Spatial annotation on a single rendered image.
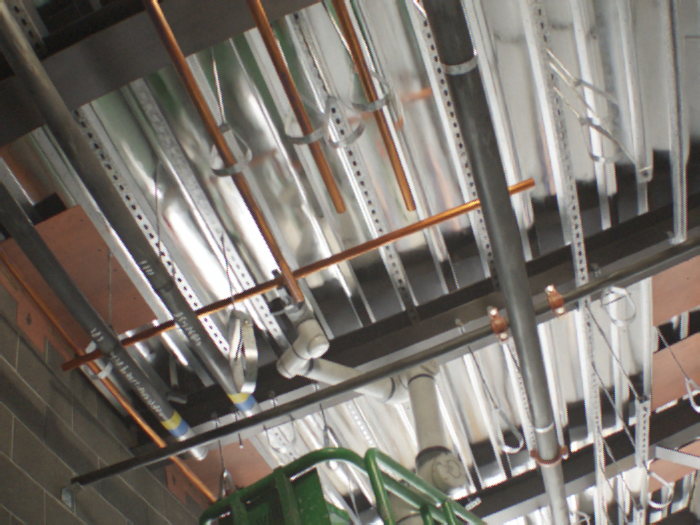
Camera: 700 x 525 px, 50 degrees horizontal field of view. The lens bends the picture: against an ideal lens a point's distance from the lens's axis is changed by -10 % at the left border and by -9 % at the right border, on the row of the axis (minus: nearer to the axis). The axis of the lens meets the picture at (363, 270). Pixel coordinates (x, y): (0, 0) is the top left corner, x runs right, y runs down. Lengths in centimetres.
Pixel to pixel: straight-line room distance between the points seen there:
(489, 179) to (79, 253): 166
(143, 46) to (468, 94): 101
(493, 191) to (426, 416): 126
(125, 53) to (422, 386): 177
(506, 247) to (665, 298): 213
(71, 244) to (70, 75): 85
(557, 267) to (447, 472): 123
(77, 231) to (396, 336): 150
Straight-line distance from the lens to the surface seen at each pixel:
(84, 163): 225
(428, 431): 311
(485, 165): 210
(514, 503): 514
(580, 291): 274
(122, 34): 243
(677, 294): 437
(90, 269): 319
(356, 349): 367
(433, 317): 367
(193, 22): 242
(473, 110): 199
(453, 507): 273
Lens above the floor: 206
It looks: 46 degrees up
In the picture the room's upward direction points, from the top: 20 degrees counter-clockwise
